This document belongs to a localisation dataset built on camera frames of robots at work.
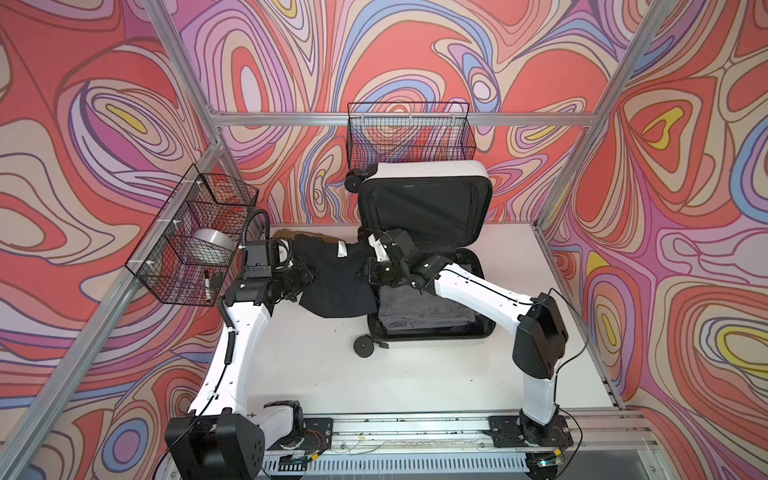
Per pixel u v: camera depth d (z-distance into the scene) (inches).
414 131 37.7
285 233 45.3
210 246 27.7
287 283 24.7
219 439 14.6
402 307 35.8
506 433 28.9
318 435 28.5
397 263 24.7
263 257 22.4
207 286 28.3
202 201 30.4
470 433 29.6
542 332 18.5
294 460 27.7
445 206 33.3
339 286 31.2
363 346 33.3
